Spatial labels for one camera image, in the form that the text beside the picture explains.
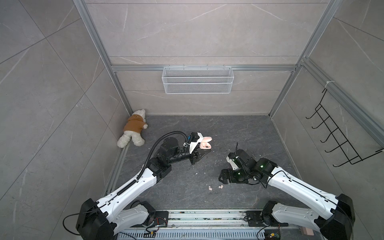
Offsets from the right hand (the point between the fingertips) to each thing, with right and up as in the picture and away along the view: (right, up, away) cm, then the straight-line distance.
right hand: (225, 178), depth 76 cm
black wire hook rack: (+51, +18, -11) cm, 55 cm away
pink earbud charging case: (-11, +19, -10) cm, 24 cm away
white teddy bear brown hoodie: (-61, +25, +30) cm, 72 cm away
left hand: (-10, +19, -9) cm, 23 cm away
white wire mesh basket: (-14, +59, +25) cm, 65 cm away
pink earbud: (-7, -9, +7) cm, 13 cm away
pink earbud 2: (-1, -8, +8) cm, 11 cm away
